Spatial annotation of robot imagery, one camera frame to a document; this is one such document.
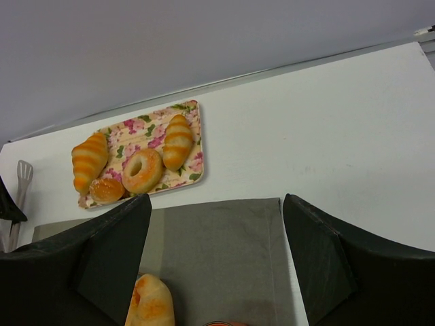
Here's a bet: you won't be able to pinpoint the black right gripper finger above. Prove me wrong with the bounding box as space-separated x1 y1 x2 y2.
283 194 434 325

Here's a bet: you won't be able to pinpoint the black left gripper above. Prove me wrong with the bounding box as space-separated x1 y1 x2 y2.
0 177 152 325

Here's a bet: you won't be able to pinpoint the metal tongs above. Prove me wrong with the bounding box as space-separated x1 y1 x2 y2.
8 160 33 252

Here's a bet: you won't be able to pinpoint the round bun front left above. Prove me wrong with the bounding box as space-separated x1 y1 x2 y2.
89 178 125 204

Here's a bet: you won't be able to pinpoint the left striped croissant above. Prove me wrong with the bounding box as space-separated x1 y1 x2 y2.
71 132 109 196

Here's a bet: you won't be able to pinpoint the striped croissant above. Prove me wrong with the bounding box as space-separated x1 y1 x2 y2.
71 132 109 196
163 115 193 172

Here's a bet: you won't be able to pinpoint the glazed bagel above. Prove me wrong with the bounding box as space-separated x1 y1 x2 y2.
122 149 163 194

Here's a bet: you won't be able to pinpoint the orange mug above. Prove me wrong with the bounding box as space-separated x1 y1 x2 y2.
203 321 248 326

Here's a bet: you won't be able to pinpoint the floral rectangular tray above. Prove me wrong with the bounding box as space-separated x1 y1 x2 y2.
78 100 204 209

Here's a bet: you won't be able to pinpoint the right striped croissant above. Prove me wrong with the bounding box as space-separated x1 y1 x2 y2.
163 115 193 172

